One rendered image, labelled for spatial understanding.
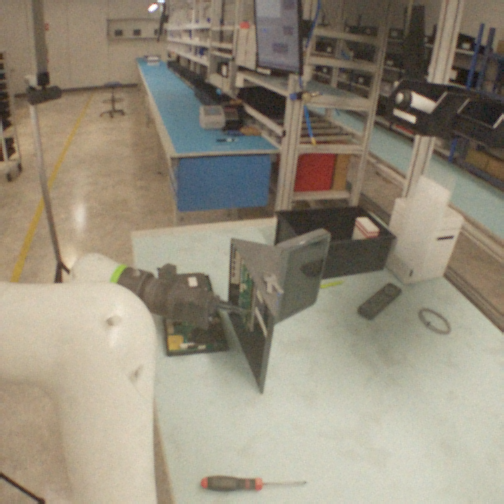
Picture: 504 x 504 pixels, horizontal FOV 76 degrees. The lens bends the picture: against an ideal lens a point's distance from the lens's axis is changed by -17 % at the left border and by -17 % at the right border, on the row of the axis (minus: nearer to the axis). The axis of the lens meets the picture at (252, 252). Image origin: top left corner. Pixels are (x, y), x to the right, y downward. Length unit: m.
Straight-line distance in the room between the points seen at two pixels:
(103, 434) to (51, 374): 0.08
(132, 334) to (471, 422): 0.69
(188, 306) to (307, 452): 0.35
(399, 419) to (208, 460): 0.37
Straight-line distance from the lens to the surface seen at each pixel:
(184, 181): 2.25
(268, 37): 1.92
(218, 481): 0.62
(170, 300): 0.75
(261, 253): 0.74
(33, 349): 0.38
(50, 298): 0.39
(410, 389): 0.84
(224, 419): 0.71
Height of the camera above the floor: 1.60
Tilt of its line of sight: 32 degrees down
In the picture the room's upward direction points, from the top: 5 degrees clockwise
